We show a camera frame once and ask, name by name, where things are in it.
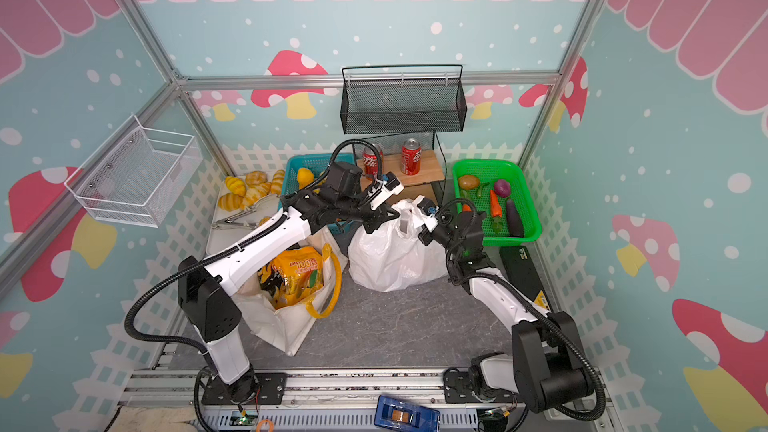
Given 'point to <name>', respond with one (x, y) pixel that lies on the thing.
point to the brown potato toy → (468, 182)
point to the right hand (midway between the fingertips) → (412, 205)
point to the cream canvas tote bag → (287, 328)
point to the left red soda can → (371, 163)
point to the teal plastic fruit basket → (303, 171)
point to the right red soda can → (411, 154)
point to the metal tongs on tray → (228, 224)
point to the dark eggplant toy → (514, 220)
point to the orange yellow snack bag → (303, 269)
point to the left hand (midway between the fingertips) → (395, 218)
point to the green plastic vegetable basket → (511, 182)
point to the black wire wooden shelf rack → (433, 172)
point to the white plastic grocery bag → (395, 256)
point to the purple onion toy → (502, 188)
